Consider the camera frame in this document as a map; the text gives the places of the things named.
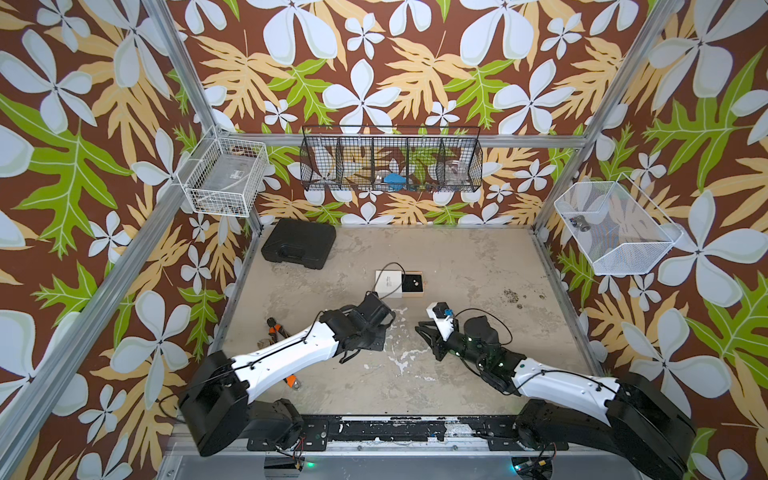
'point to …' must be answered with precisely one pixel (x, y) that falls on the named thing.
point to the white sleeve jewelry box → (389, 284)
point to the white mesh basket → (617, 227)
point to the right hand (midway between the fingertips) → (417, 325)
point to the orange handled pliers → (274, 330)
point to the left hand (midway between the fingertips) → (380, 333)
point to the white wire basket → (222, 176)
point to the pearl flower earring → (416, 283)
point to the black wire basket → (391, 158)
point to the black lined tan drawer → (412, 284)
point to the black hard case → (306, 243)
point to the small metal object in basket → (582, 223)
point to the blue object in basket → (395, 181)
